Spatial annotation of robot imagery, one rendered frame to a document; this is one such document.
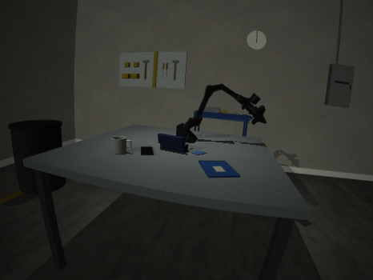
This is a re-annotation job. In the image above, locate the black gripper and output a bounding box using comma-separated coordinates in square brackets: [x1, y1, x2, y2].
[248, 106, 267, 125]

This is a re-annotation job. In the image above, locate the grey mug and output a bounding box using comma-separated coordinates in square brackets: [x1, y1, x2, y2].
[112, 136, 131, 154]

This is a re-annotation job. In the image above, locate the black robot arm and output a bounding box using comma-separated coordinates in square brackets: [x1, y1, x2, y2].
[181, 84, 261, 132]

